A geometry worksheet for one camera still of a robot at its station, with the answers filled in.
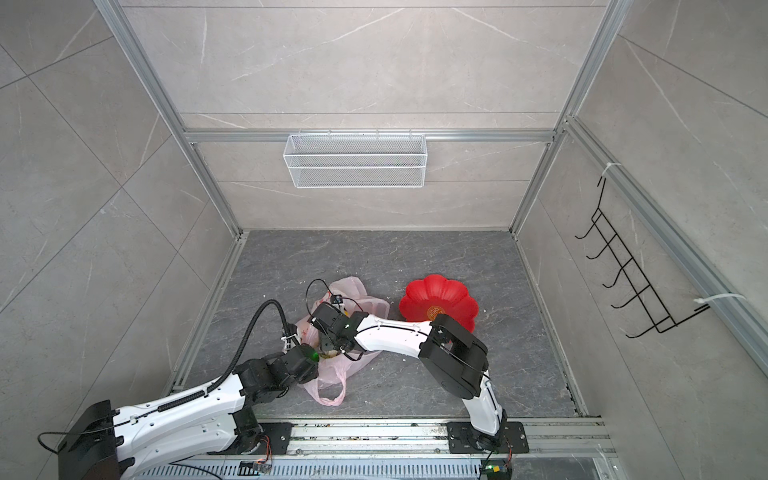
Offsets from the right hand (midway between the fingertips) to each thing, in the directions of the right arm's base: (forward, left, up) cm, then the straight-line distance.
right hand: (330, 337), depth 87 cm
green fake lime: (-11, 0, +15) cm, 19 cm away
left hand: (-6, +3, +1) cm, 7 cm away
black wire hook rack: (-11, -73, +29) cm, 79 cm away
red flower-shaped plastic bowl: (+15, -30, -5) cm, 34 cm away
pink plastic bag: (-13, -4, +8) cm, 16 cm away
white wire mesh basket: (+52, -7, +26) cm, 59 cm away
